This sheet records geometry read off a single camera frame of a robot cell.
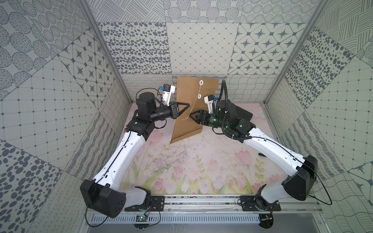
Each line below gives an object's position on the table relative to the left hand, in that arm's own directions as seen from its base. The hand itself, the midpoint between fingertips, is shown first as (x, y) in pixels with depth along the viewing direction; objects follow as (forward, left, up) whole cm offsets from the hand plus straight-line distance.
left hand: (193, 107), depth 62 cm
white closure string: (-2, +5, -6) cm, 8 cm away
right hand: (+2, +1, -10) cm, 10 cm away
